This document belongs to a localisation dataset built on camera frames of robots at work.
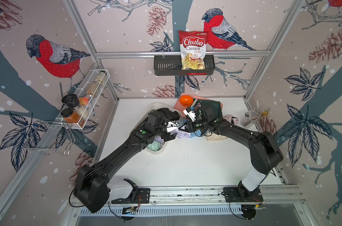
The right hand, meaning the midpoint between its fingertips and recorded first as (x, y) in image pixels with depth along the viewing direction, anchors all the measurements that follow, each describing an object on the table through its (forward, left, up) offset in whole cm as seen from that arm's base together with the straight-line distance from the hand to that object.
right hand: (180, 127), depth 84 cm
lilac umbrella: (-4, -1, 0) cm, 4 cm away
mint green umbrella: (-8, +15, -9) cm, 19 cm away
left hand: (0, +4, +7) cm, 8 cm away
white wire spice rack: (+9, +51, +20) cm, 56 cm away
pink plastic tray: (+41, -15, -15) cm, 46 cm away
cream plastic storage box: (+19, +8, -10) cm, 23 cm away
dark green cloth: (+1, -15, +17) cm, 23 cm away
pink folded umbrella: (+15, -39, -11) cm, 43 cm away
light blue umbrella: (-6, -9, +5) cm, 12 cm away
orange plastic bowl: (+34, -5, -12) cm, 36 cm away
